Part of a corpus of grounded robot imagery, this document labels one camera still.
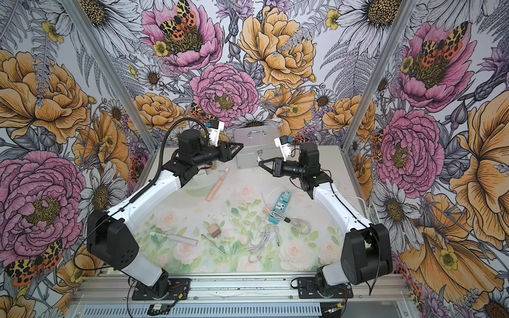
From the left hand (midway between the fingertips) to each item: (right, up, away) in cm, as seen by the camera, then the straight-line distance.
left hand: (240, 150), depth 77 cm
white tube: (-28, -38, +10) cm, 48 cm away
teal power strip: (+17, -26, +17) cm, 35 cm away
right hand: (+7, -7, -1) cm, 10 cm away
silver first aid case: (+7, +5, +29) cm, 30 cm away
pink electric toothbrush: (-15, -17, +26) cm, 35 cm away
